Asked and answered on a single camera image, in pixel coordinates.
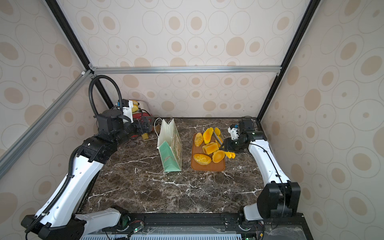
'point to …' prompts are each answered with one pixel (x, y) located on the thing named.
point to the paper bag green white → (169, 145)
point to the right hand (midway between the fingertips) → (223, 147)
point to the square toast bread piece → (210, 148)
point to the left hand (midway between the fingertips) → (149, 117)
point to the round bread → (217, 156)
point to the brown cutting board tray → (218, 166)
